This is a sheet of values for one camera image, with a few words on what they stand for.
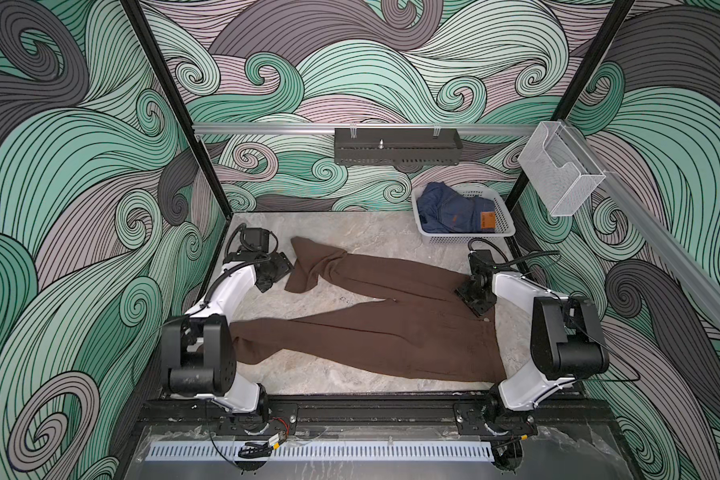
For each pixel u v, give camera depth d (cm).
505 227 106
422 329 89
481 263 74
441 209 111
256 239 70
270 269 76
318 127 95
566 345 46
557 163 79
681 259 57
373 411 76
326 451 70
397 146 96
